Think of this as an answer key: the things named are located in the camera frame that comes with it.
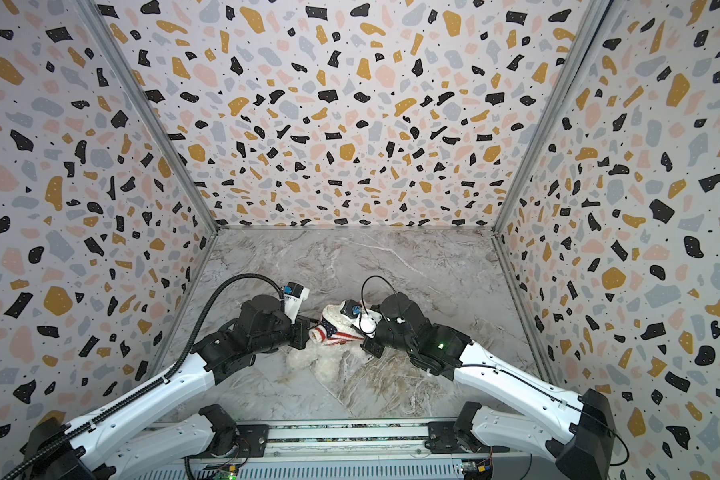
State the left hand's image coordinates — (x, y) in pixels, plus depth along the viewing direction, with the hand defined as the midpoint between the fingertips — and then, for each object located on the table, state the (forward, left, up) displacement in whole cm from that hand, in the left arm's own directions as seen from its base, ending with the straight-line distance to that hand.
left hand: (326, 320), depth 74 cm
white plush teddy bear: (-5, +1, -14) cm, 15 cm away
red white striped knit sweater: (-6, -1, +4) cm, 7 cm away
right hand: (-2, -7, +5) cm, 9 cm away
